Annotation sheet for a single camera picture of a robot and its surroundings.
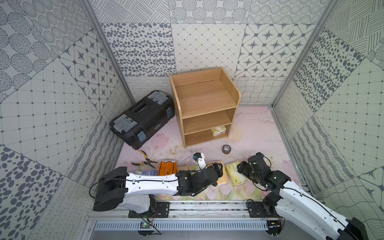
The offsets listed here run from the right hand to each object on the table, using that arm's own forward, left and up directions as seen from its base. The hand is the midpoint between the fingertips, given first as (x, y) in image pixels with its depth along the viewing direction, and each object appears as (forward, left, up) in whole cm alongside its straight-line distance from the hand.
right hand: (242, 170), depth 83 cm
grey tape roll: (+15, +7, -3) cm, 17 cm away
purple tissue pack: (-3, +52, +3) cm, 52 cm away
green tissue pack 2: (+26, +12, +3) cm, 29 cm away
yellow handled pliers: (+6, +56, -3) cm, 56 cm away
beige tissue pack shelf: (+1, +33, +1) cm, 33 cm away
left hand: (-3, +13, +12) cm, 18 cm away
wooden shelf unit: (+28, +21, +28) cm, 44 cm away
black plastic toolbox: (+19, +64, +15) cm, 68 cm away
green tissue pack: (-4, +4, 0) cm, 6 cm away
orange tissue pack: (-1, +42, +3) cm, 42 cm away
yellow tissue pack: (-5, +11, 0) cm, 12 cm away
